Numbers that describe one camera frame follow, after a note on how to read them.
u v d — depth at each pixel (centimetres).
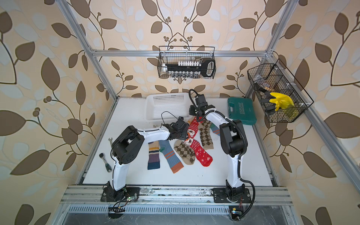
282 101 69
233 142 54
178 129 77
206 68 84
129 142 57
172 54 91
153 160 87
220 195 73
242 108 106
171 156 89
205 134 98
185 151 89
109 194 64
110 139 96
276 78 80
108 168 84
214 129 99
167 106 116
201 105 79
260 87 74
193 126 102
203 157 87
